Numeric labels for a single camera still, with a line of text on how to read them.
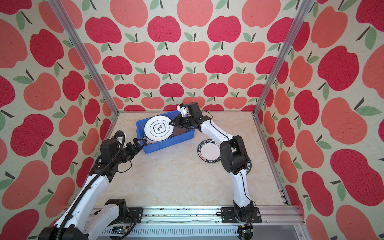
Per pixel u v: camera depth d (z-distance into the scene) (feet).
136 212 2.47
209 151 3.25
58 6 2.27
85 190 1.57
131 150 2.31
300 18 2.37
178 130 2.77
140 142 2.35
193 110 2.45
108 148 1.95
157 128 2.84
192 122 2.44
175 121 2.74
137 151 2.31
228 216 2.41
